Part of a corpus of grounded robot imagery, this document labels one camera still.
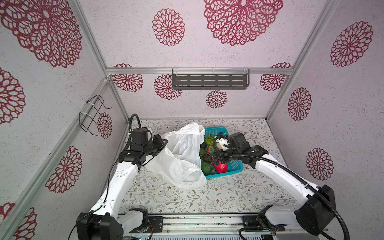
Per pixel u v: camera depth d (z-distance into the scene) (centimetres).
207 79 94
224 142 71
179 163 75
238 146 60
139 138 57
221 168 86
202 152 95
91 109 77
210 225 75
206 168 88
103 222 39
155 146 67
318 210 40
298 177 45
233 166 90
